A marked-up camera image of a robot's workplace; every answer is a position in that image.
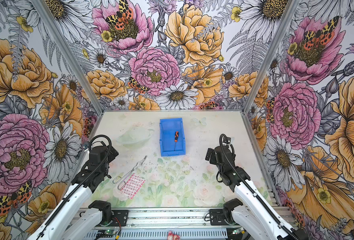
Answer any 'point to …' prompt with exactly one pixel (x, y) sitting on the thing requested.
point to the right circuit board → (237, 231)
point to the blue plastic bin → (168, 128)
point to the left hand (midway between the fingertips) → (105, 155)
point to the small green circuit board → (110, 232)
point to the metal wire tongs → (118, 178)
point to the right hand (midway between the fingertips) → (217, 155)
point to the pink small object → (171, 236)
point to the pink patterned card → (132, 186)
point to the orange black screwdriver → (176, 138)
